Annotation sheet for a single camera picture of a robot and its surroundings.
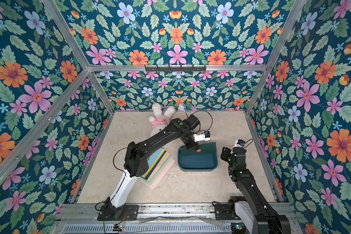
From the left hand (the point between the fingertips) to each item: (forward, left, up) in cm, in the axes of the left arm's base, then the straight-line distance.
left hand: (199, 146), depth 85 cm
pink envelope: (-11, +25, -13) cm, 30 cm away
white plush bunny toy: (+26, +24, -4) cm, 36 cm away
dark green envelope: (-2, -4, 0) cm, 4 cm away
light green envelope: (-15, +30, -13) cm, 36 cm away
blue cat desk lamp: (+25, +9, +9) cm, 28 cm away
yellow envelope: (+1, +20, -11) cm, 23 cm away
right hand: (-1, -16, -1) cm, 16 cm away
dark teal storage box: (-7, +2, -6) cm, 10 cm away
